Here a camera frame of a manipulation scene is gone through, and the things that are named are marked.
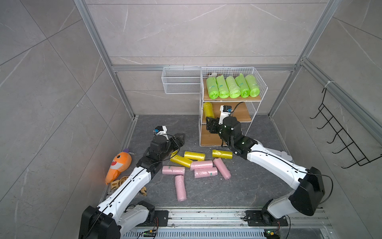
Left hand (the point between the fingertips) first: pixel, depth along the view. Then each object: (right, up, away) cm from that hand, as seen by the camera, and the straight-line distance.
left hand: (182, 135), depth 77 cm
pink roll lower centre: (+9, -22, +7) cm, 25 cm away
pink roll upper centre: (+11, -18, +11) cm, 24 cm away
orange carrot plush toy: (-36, -16, +7) cm, 40 cm away
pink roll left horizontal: (-6, -21, +9) cm, 24 cm away
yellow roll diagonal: (-3, -16, +15) cm, 22 cm away
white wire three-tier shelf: (+37, +15, +14) cm, 42 cm away
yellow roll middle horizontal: (+7, -14, +16) cm, 22 cm away
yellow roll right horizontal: (+25, -13, +14) cm, 32 cm away
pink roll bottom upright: (-1, -30, +4) cm, 30 cm away
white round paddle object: (+64, -13, +18) cm, 68 cm away
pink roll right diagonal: (+23, -20, +11) cm, 33 cm away
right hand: (+16, +9, -1) cm, 18 cm away
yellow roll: (+15, +14, +8) cm, 22 cm away
